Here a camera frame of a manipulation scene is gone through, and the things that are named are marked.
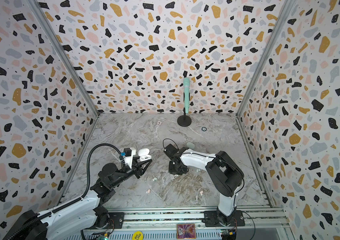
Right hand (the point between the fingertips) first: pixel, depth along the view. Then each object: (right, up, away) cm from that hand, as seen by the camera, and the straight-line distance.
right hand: (172, 171), depth 89 cm
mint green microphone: (+9, +55, +7) cm, 56 cm away
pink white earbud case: (-14, +13, -15) cm, 24 cm away
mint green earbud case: (+12, +13, +15) cm, 23 cm away
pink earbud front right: (+17, -10, -6) cm, 20 cm away
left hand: (-10, +11, -16) cm, 22 cm away
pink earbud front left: (-13, -10, -7) cm, 18 cm away
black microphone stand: (+8, +31, +28) cm, 43 cm away
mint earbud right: (+15, 0, +1) cm, 15 cm away
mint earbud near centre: (-10, -4, -2) cm, 11 cm away
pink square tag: (+7, -23, -19) cm, 31 cm away
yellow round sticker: (-15, -24, -20) cm, 35 cm away
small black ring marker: (+23, +25, +24) cm, 41 cm away
